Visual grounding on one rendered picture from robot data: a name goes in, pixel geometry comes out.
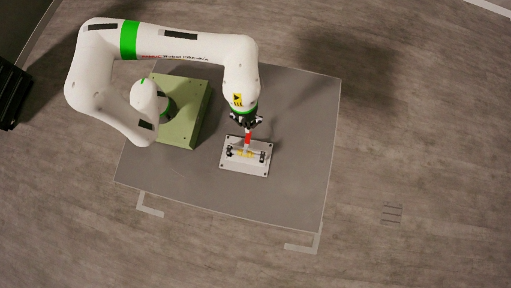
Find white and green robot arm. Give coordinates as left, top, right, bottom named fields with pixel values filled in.
left=64, top=17, right=261, bottom=147

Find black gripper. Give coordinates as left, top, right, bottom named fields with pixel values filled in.
left=229, top=111, right=263, bottom=133

